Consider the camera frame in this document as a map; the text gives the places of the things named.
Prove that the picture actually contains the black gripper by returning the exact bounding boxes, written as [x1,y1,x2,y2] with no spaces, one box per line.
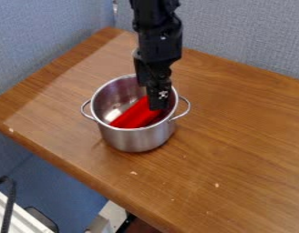
[133,17,184,110]

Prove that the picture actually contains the stainless steel pot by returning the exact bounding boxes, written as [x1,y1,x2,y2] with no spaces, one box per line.
[81,74,192,152]

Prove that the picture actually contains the red rectangular block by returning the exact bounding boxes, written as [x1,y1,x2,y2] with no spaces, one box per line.
[110,96,163,128]

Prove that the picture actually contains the white appliance with black edge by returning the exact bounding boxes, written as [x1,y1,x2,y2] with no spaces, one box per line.
[0,191,58,233]

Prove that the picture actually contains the white table frame bracket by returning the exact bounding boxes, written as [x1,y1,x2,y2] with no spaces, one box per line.
[85,200,134,233]

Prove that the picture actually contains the black cable loop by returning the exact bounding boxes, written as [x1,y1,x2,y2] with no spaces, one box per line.
[0,176,19,233]

